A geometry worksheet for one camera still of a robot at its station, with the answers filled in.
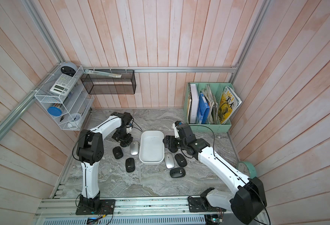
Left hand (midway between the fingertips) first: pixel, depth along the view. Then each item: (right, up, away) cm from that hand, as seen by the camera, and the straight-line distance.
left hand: (122, 142), depth 95 cm
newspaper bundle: (+65, +18, +8) cm, 68 cm away
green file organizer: (+69, +39, +9) cm, 80 cm away
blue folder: (+56, +23, 0) cm, 61 cm away
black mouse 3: (+7, -13, -9) cm, 17 cm away
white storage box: (+20, -3, +1) cm, 21 cm away
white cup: (-28, +16, -9) cm, 34 cm away
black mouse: (+1, -1, 0) cm, 1 cm away
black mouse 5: (+37, -17, -11) cm, 42 cm away
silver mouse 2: (+32, -11, -5) cm, 34 cm away
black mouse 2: (-2, -6, -4) cm, 7 cm away
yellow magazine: (+76, +29, +3) cm, 81 cm away
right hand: (+30, +4, -14) cm, 34 cm away
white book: (+50, +27, -2) cm, 56 cm away
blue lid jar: (-33, +21, -19) cm, 43 cm away
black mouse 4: (+40, -11, -6) cm, 41 cm away
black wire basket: (-22, +43, +9) cm, 50 cm away
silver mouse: (+8, -4, +1) cm, 9 cm away
